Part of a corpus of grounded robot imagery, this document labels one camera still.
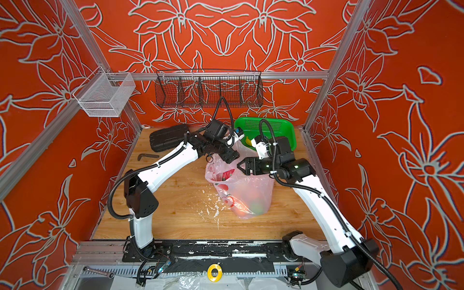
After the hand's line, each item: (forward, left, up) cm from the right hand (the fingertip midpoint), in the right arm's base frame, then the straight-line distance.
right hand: (245, 162), depth 70 cm
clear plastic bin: (+38, +73, +6) cm, 82 cm away
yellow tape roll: (-34, +9, -26) cm, 44 cm away
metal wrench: (-36, +52, -26) cm, 68 cm away
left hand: (+12, +5, -4) cm, 13 cm away
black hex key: (+22, +57, -26) cm, 67 cm away
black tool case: (+31, +46, -20) cm, 59 cm away
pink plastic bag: (-7, -1, -16) cm, 17 cm away
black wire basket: (+49, +22, +3) cm, 54 cm away
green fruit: (-10, -6, -20) cm, 24 cm away
